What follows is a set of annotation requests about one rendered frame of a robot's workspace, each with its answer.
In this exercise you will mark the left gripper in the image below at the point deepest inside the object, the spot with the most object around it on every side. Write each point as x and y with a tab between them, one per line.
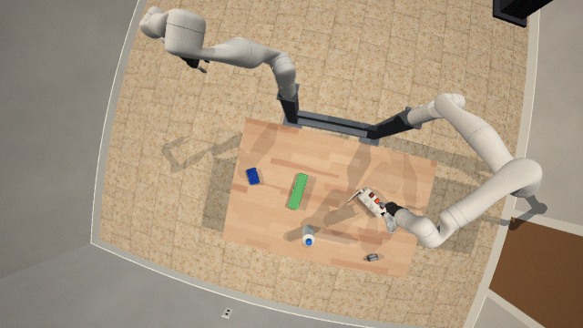
392	221

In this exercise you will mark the white bottle with blue cap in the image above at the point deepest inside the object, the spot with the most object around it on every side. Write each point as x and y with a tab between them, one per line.
308	235

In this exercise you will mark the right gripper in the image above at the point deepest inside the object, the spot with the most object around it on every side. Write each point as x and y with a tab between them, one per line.
194	63

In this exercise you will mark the grey power strip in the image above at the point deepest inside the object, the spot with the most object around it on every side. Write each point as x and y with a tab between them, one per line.
370	200

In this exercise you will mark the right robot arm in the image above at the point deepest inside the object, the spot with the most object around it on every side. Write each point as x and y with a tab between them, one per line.
185	35

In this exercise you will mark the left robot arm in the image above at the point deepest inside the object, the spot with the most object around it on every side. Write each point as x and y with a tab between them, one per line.
520	176

